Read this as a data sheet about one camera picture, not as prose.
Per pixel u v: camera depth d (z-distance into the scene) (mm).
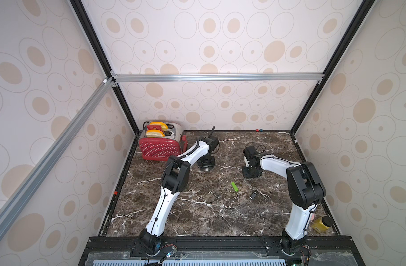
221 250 732
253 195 897
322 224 727
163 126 944
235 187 921
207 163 880
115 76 899
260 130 1239
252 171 841
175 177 617
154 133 906
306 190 509
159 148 946
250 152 804
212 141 781
